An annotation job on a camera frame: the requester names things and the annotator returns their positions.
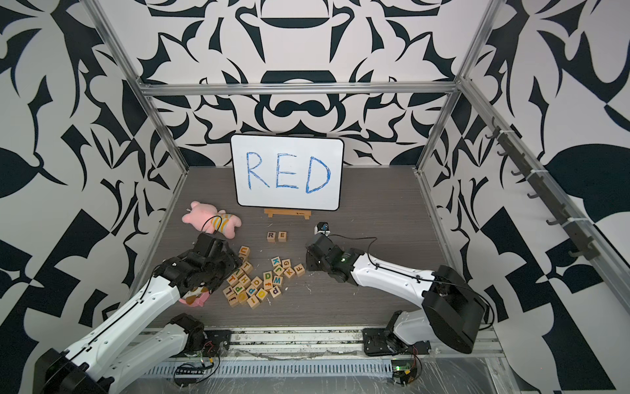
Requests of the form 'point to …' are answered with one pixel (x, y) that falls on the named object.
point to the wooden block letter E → (282, 236)
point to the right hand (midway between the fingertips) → (309, 253)
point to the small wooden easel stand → (271, 212)
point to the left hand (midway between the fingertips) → (236, 261)
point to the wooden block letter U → (244, 252)
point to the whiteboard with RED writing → (288, 171)
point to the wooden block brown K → (289, 272)
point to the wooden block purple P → (275, 291)
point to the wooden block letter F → (299, 269)
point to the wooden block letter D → (267, 276)
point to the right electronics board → (404, 371)
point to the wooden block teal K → (276, 261)
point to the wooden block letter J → (278, 270)
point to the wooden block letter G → (285, 263)
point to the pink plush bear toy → (207, 218)
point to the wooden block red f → (268, 284)
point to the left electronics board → (187, 374)
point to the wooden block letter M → (277, 280)
